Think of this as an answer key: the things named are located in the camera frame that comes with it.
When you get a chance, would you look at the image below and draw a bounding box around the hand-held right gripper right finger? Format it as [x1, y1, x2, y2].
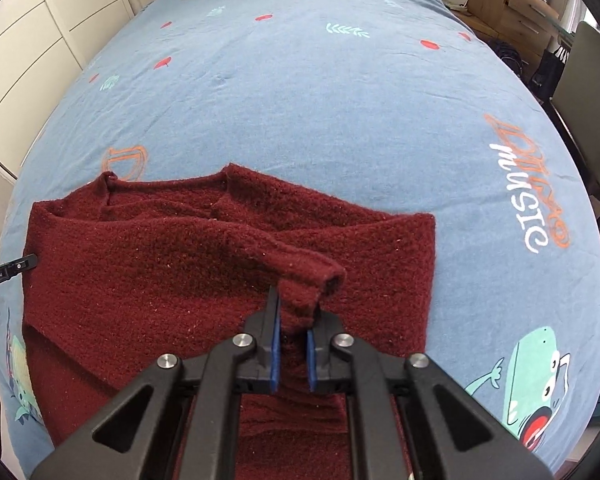
[306, 310, 554, 480]

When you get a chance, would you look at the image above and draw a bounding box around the black backpack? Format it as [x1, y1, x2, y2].
[489, 39, 572, 103]

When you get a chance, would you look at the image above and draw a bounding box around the white wardrobe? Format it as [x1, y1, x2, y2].
[0, 0, 153, 241]

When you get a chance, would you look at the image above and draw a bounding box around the blue printed bed sheet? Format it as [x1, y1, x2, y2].
[0, 0, 600, 480]

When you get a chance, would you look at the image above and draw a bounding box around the dark red knitted sweater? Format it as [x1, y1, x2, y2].
[21, 162, 437, 480]

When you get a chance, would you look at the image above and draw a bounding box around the grey chair with dark legs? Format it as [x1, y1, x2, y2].
[549, 20, 600, 203]

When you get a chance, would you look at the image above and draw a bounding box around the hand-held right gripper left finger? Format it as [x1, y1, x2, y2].
[30, 285, 282, 480]

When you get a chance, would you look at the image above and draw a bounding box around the wooden drawer cabinet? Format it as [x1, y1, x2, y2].
[467, 0, 577, 67]

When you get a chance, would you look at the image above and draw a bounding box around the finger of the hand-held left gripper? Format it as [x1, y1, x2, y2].
[0, 254, 39, 287]

